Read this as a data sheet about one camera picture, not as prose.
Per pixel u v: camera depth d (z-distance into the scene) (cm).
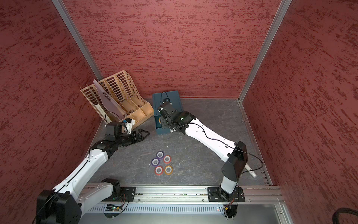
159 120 76
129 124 74
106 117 87
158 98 68
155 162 85
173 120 55
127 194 74
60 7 71
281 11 72
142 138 71
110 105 107
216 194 74
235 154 44
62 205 37
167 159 87
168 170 83
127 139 69
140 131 72
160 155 88
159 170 83
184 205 72
